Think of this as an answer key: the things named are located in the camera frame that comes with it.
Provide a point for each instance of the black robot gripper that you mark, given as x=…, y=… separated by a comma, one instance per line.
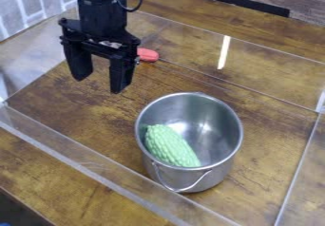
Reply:
x=101, y=26

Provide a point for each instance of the silver metal pot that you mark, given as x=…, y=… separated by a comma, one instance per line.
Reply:
x=209, y=125

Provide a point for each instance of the red and silver utensil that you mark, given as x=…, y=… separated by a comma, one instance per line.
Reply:
x=148, y=55

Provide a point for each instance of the green bumpy gourd toy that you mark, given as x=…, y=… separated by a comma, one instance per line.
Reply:
x=169, y=147

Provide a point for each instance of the clear acrylic enclosure wall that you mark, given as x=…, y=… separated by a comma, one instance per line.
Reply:
x=70, y=159

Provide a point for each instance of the black strip on wall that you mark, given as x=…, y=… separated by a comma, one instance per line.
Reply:
x=259, y=6

